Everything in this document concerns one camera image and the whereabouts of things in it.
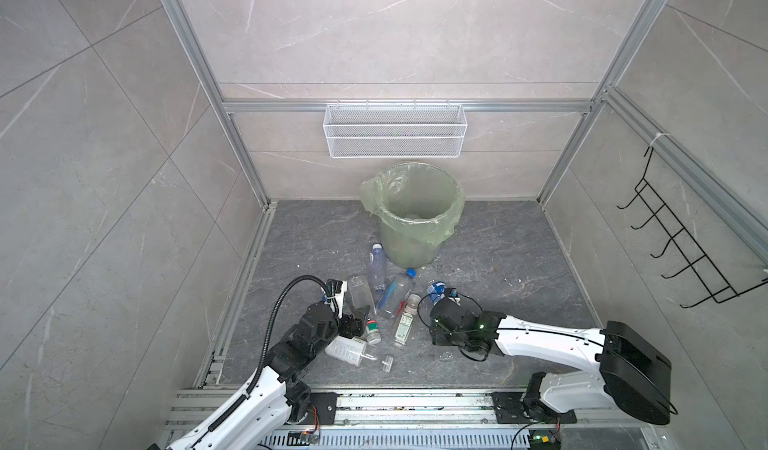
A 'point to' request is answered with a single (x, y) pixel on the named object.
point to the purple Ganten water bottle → (378, 266)
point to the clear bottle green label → (405, 324)
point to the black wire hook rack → (661, 212)
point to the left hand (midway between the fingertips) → (355, 298)
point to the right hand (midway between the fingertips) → (435, 329)
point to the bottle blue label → (437, 291)
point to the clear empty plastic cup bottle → (361, 294)
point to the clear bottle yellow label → (349, 350)
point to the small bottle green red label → (372, 332)
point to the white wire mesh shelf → (395, 131)
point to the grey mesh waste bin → (405, 250)
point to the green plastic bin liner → (418, 197)
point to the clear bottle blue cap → (395, 293)
